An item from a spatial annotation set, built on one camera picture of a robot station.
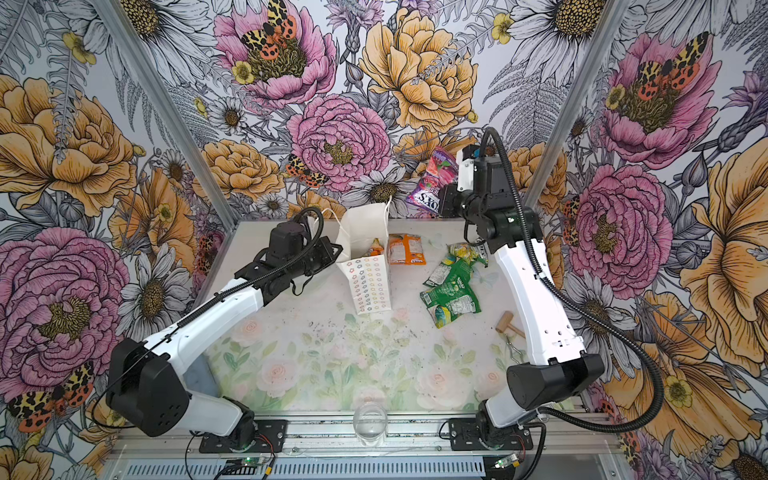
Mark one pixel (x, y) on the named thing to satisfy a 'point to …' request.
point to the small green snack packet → (465, 251)
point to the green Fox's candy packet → (449, 303)
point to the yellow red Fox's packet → (376, 248)
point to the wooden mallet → (503, 324)
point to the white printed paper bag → (362, 240)
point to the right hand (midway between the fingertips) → (440, 201)
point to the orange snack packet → (405, 249)
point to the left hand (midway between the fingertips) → (343, 255)
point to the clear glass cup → (370, 422)
